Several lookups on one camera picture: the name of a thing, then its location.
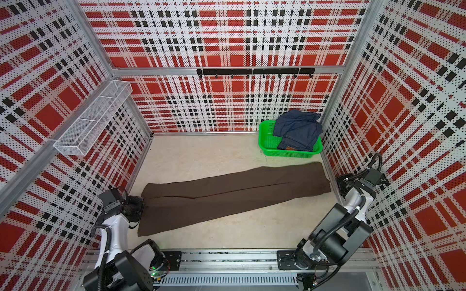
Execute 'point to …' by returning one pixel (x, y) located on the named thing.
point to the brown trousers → (164, 199)
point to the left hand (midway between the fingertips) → (149, 200)
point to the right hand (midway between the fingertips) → (340, 178)
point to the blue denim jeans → (298, 130)
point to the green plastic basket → (269, 143)
